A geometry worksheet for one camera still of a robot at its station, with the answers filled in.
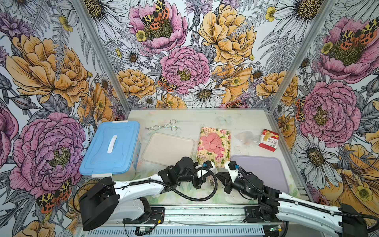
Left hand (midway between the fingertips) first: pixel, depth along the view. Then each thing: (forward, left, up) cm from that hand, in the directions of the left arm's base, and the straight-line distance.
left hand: (209, 174), depth 77 cm
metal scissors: (+41, +34, -12) cm, 55 cm away
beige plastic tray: (+20, +24, -10) cm, 33 cm away
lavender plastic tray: (+6, -39, -11) cm, 41 cm away
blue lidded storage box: (+11, +49, +6) cm, 51 cm away
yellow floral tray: (+17, +1, -11) cm, 21 cm away
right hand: (-1, -4, 0) cm, 4 cm away
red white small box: (+25, -42, -7) cm, 50 cm away
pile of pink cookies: (+26, -5, -10) cm, 28 cm away
